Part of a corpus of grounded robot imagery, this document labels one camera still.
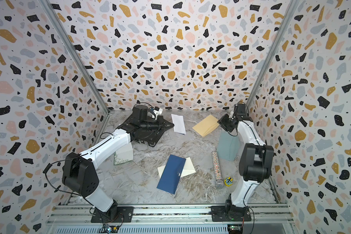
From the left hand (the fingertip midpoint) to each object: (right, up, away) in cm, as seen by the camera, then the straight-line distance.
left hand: (175, 124), depth 77 cm
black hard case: (-13, -4, -6) cm, 15 cm away
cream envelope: (+7, -28, +13) cm, 32 cm away
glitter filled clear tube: (+25, -32, +5) cm, 41 cm away
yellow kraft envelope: (+22, -1, +36) cm, 43 cm away
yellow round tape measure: (+31, -33, +7) cm, 45 cm away
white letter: (+2, 0, +8) cm, 8 cm away
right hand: (+27, +2, +17) cm, 32 cm away
